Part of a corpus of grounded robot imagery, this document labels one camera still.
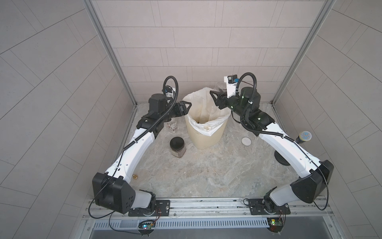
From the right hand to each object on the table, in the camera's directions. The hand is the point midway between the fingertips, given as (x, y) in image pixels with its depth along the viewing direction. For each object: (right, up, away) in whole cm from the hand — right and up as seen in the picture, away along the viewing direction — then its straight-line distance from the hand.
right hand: (214, 89), depth 68 cm
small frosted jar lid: (+20, -35, +23) cm, 47 cm away
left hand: (-12, -6, +6) cm, 14 cm away
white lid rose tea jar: (-24, -19, +25) cm, 40 cm away
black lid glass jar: (-19, -30, +16) cm, 39 cm away
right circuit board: (+28, -62, 0) cm, 69 cm away
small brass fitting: (-42, -45, +11) cm, 62 cm away
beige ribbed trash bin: (-6, -27, +18) cm, 33 cm away
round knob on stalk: (+42, -22, 0) cm, 47 cm away
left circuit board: (-29, -60, -4) cm, 67 cm away
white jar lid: (+23, -29, +26) cm, 45 cm away
